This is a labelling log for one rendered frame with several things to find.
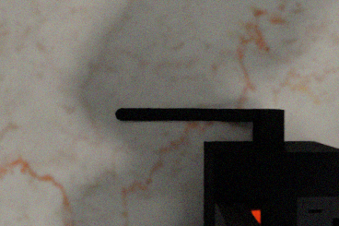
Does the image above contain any black power strip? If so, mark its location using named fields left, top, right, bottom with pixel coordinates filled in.
left=115, top=108, right=339, bottom=226

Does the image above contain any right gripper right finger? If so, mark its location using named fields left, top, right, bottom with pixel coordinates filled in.
left=231, top=203, right=262, bottom=226

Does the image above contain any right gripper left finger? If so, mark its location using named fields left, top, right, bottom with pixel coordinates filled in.
left=215, top=203, right=242, bottom=226

